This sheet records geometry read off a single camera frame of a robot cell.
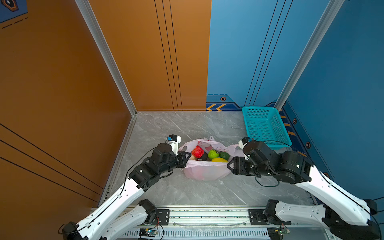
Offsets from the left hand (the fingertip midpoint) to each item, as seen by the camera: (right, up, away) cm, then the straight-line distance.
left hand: (192, 153), depth 70 cm
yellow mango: (+16, -7, +17) cm, 24 cm away
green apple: (+12, -4, +19) cm, 22 cm away
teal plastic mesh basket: (+54, +14, +42) cm, 70 cm away
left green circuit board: (-21, -38, 0) cm, 43 cm away
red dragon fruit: (+3, -2, +15) cm, 15 cm away
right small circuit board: (+40, -37, -1) cm, 55 cm away
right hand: (+16, -4, -8) cm, 18 cm away
